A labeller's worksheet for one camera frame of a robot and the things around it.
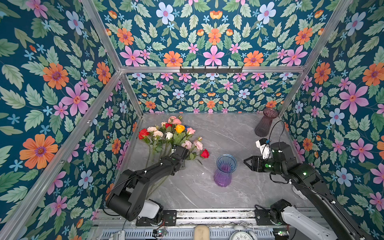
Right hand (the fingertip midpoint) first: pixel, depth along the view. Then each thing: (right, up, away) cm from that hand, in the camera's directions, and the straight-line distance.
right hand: (247, 160), depth 70 cm
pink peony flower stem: (-43, -15, +17) cm, 49 cm away
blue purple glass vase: (-9, -4, +6) cm, 12 cm away
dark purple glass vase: (+22, +15, +36) cm, 44 cm away
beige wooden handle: (-22, -32, -4) cm, 39 cm away
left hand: (-35, -5, +20) cm, 41 cm away
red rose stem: (-20, -1, +23) cm, 31 cm away
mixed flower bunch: (-50, +7, +34) cm, 61 cm away
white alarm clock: (-1, -34, 0) cm, 34 cm away
